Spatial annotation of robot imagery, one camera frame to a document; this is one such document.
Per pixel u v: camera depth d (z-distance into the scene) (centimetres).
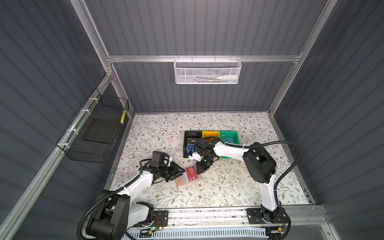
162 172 72
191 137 103
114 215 41
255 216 74
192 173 87
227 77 87
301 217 76
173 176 77
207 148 71
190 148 99
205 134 101
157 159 69
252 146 57
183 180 87
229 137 103
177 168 79
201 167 79
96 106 77
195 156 85
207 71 124
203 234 77
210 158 78
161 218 72
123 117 83
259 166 54
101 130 76
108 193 43
